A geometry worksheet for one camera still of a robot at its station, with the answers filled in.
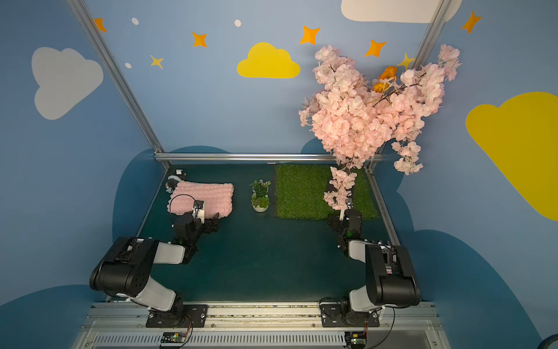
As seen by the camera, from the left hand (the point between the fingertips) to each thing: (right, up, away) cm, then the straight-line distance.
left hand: (206, 209), depth 94 cm
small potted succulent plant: (+23, +5, +7) cm, 25 cm away
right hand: (+62, -1, +1) cm, 62 cm away
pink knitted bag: (+4, +5, +6) cm, 8 cm away
